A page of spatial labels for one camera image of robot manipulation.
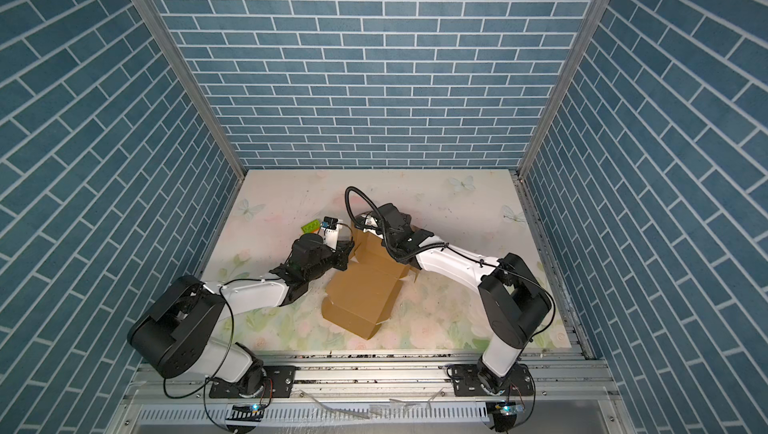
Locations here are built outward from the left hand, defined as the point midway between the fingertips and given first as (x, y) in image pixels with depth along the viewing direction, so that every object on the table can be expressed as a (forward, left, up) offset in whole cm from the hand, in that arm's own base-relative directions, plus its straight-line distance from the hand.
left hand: (355, 243), depth 89 cm
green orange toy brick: (+12, +16, -8) cm, 22 cm away
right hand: (+7, -11, +6) cm, 15 cm away
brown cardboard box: (-12, -2, -9) cm, 15 cm away
